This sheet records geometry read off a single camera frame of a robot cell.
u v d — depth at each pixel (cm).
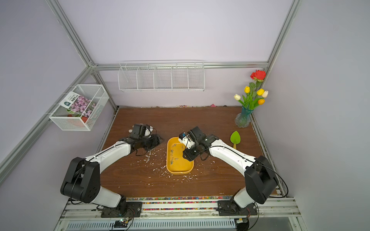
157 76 100
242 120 102
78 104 74
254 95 94
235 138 101
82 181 44
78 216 74
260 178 43
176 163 90
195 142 64
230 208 67
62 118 70
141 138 75
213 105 124
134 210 74
